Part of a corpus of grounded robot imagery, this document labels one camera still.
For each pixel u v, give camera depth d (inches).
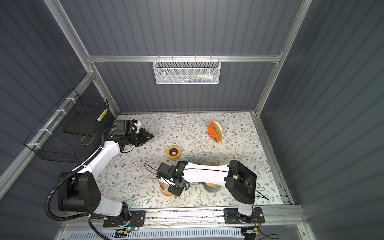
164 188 27.6
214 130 38.7
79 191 16.9
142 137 29.7
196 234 30.3
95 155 20.0
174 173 22.7
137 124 32.4
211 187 30.9
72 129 28.5
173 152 38.3
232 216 28.4
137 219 28.5
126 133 26.9
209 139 41.4
